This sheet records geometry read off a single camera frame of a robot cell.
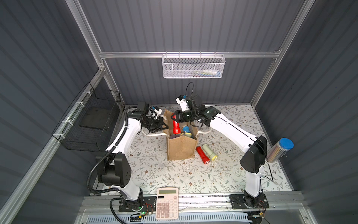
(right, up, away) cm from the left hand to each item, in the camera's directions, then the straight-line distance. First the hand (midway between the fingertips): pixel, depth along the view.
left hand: (169, 128), depth 81 cm
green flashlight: (+27, -18, +6) cm, 33 cm away
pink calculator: (0, -39, -8) cm, 40 cm away
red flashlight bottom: (+5, 0, -4) cm, 6 cm away
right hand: (+3, +7, -2) cm, 8 cm away
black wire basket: (-41, +3, -8) cm, 42 cm away
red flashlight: (+23, -21, +6) cm, 31 cm away
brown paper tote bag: (+7, -12, +3) cm, 14 cm away
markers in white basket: (+23, +36, +11) cm, 44 cm away
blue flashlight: (+11, -2, +17) cm, 20 cm away
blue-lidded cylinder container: (+62, -12, -4) cm, 64 cm away
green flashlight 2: (+12, -5, +7) cm, 14 cm away
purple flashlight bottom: (+2, -5, -2) cm, 5 cm away
